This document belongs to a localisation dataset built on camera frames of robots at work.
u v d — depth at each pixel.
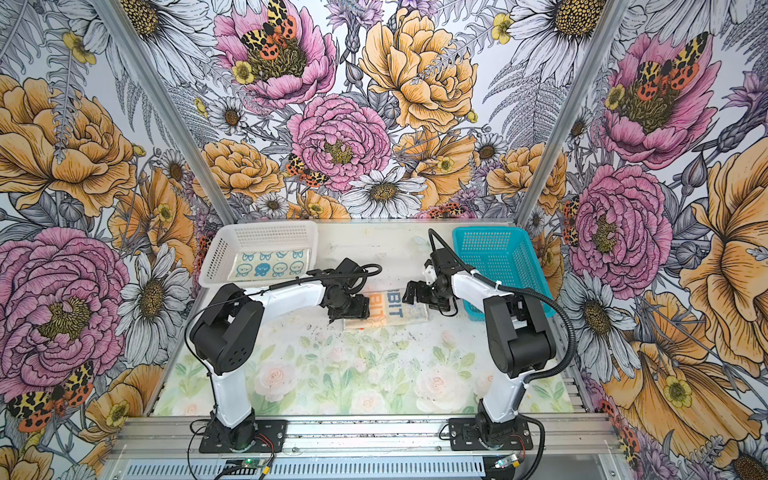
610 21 0.73
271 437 0.74
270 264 1.05
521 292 0.53
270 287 0.58
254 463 0.70
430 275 0.90
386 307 0.96
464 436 0.74
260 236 1.09
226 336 0.50
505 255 1.12
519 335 0.49
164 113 0.89
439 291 0.74
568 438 0.78
